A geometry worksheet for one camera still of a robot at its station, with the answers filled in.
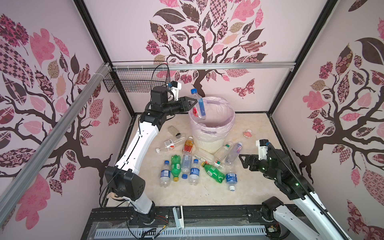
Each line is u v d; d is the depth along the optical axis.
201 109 0.75
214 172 0.83
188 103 0.63
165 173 0.83
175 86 0.64
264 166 0.60
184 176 0.85
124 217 0.74
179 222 0.70
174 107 0.63
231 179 0.80
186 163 0.88
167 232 0.70
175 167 0.85
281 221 0.60
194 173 0.83
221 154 0.94
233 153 0.95
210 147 0.90
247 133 1.05
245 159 0.65
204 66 0.95
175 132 1.07
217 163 0.87
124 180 0.41
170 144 0.96
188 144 0.95
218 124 1.00
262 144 0.62
